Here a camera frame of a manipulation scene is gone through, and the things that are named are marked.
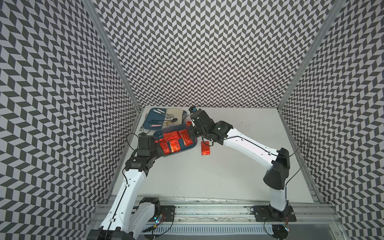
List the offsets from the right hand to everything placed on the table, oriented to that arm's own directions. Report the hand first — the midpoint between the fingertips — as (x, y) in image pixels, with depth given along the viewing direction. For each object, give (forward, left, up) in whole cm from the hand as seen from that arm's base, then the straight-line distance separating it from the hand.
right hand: (191, 129), depth 78 cm
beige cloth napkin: (+31, +13, -21) cm, 40 cm away
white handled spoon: (+36, +31, -24) cm, 53 cm away
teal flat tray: (+28, +29, -21) cm, 46 cm away
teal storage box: (+1, +18, -5) cm, 19 cm away
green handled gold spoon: (+25, +20, -26) cm, 41 cm away
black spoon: (+23, +16, -20) cm, 34 cm away
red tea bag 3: (+3, +13, -9) cm, 16 cm away
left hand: (-8, +19, -8) cm, 22 cm away
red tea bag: (+1, -7, -23) cm, 24 cm away
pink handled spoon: (+18, +28, -20) cm, 39 cm away
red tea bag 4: (-2, +17, -10) cm, 19 cm away
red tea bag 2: (-3, +10, -11) cm, 15 cm away
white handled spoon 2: (+30, +18, -22) cm, 41 cm away
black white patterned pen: (+15, +39, -21) cm, 47 cm away
